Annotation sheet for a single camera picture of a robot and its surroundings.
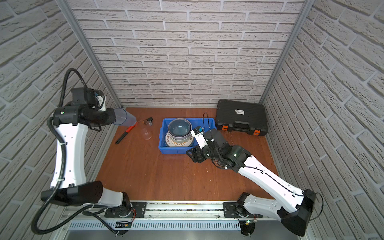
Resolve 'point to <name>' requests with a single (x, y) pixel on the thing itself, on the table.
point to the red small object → (129, 129)
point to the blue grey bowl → (179, 128)
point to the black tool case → (240, 115)
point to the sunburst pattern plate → (173, 143)
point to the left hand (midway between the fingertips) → (113, 115)
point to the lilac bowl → (180, 138)
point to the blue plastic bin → (207, 123)
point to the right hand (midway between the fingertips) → (192, 149)
